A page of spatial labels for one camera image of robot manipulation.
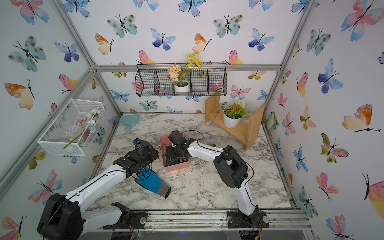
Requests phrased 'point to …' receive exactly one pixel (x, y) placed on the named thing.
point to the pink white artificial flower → (89, 128)
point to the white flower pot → (230, 123)
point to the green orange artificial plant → (238, 110)
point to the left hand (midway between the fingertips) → (158, 151)
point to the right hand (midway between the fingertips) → (169, 151)
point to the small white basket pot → (185, 89)
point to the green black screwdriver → (171, 161)
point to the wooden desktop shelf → (247, 132)
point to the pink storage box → (165, 141)
